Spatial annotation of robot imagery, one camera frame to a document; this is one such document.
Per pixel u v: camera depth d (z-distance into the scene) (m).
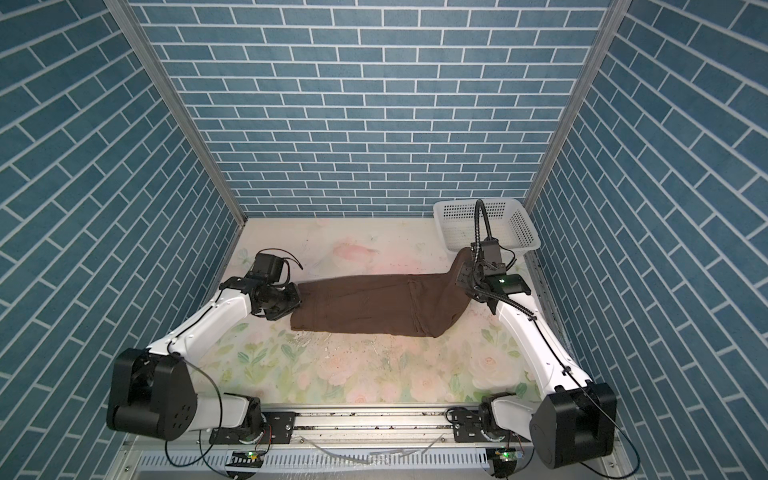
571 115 0.90
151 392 0.45
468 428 0.74
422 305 0.94
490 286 0.56
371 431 0.74
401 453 0.71
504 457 0.72
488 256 0.61
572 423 0.40
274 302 0.72
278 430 0.73
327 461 0.77
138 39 0.74
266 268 0.69
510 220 1.16
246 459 0.72
